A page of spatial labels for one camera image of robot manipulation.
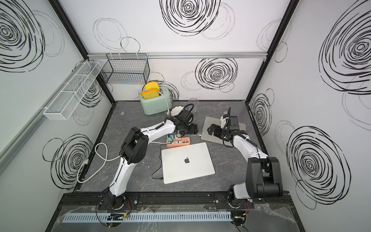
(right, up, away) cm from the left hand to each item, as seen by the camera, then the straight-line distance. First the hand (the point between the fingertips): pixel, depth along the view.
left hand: (194, 131), depth 97 cm
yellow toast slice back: (-30, +32, +5) cm, 45 cm away
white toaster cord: (-20, +13, +12) cm, 26 cm away
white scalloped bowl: (-14, +15, +15) cm, 25 cm away
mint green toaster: (-28, +18, +8) cm, 34 cm away
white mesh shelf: (-68, +17, -25) cm, 74 cm away
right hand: (+12, +1, -7) cm, 14 cm away
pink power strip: (-7, -6, -3) cm, 10 cm away
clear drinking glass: (+1, +21, +15) cm, 26 cm away
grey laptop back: (+9, -3, +2) cm, 9 cm away
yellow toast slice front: (-31, +26, +2) cm, 40 cm away
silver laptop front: (-7, -18, -10) cm, 22 cm away
